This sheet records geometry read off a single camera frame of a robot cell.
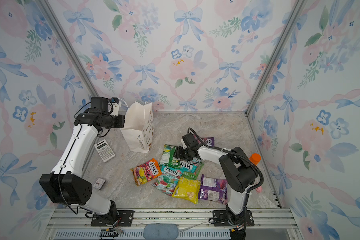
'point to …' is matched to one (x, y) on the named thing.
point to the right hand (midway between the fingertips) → (175, 155)
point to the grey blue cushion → (160, 231)
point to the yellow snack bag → (187, 188)
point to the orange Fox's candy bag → (146, 172)
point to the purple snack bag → (215, 190)
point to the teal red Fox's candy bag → (168, 180)
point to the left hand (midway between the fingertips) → (124, 118)
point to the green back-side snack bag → (192, 175)
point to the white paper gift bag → (138, 129)
